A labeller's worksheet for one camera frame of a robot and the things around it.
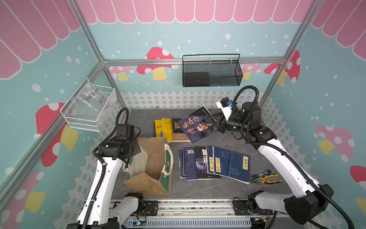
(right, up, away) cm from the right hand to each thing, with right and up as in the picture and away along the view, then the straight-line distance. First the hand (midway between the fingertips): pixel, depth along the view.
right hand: (208, 117), depth 67 cm
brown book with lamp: (-16, -11, +32) cm, 38 cm away
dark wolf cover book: (-1, -22, +24) cm, 33 cm away
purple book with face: (-6, -5, +5) cm, 9 cm away
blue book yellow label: (+22, -30, +20) cm, 43 cm away
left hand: (-38, -18, +5) cm, 42 cm away
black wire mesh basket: (+6, +32, +27) cm, 43 cm away
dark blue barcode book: (-10, -28, +19) cm, 35 cm away
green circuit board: (-33, -54, +4) cm, 63 cm away
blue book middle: (+11, -26, +21) cm, 35 cm away
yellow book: (-27, -7, +36) cm, 46 cm away
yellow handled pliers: (+33, -35, +16) cm, 51 cm away
